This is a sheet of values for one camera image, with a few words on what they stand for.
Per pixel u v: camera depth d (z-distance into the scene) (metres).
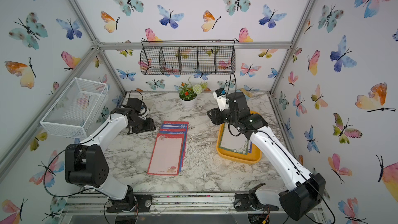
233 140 0.93
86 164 0.44
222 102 0.65
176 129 1.01
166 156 0.89
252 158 0.85
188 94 1.01
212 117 0.67
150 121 0.79
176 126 1.01
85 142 0.46
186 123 1.04
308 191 0.37
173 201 0.76
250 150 0.91
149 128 0.78
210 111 0.67
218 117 0.65
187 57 0.98
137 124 0.73
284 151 0.44
